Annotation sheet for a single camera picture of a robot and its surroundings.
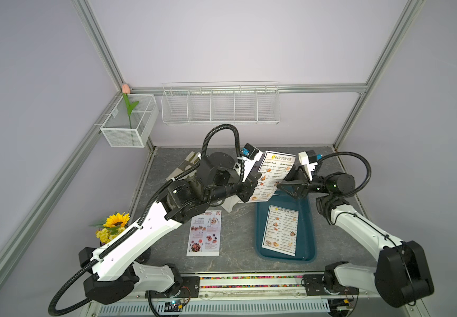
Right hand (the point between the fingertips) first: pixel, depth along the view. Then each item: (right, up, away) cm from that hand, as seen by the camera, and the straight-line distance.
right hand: (274, 180), depth 63 cm
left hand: (-5, +1, -5) cm, 8 cm away
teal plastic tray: (+17, -30, +20) cm, 39 cm away
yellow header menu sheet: (+7, -24, +24) cm, 35 cm away
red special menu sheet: (-26, -26, +24) cm, 44 cm away
